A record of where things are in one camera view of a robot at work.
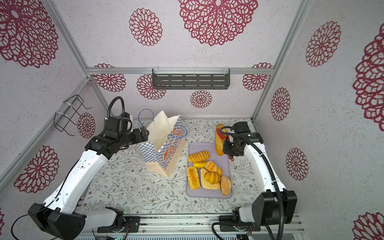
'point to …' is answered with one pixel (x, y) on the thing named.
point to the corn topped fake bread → (193, 178)
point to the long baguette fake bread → (219, 141)
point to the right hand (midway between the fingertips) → (226, 148)
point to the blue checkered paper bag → (165, 142)
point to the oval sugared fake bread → (225, 185)
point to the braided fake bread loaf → (199, 156)
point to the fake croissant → (210, 166)
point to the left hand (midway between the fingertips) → (141, 136)
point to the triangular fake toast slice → (205, 184)
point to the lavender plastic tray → (222, 161)
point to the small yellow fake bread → (200, 164)
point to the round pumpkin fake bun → (212, 177)
